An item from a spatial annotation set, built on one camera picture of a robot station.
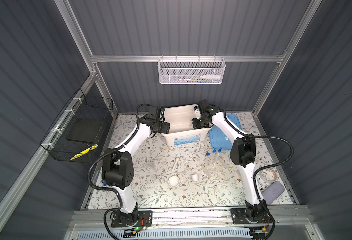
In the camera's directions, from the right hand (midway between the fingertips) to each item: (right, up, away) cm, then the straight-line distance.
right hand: (195, 127), depth 99 cm
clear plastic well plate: (+11, -24, -7) cm, 27 cm away
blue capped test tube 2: (+11, -13, -18) cm, 25 cm away
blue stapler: (-37, -20, -47) cm, 63 cm away
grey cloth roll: (+39, -34, -21) cm, 56 cm away
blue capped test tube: (+7, -22, -6) cm, 24 cm away
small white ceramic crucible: (-2, -29, -14) cm, 32 cm away
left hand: (-20, 0, -7) cm, 22 cm away
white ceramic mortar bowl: (-14, -31, -14) cm, 37 cm away
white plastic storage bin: (-10, -2, -11) cm, 15 cm away
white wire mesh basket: (-1, +47, +25) cm, 53 cm away
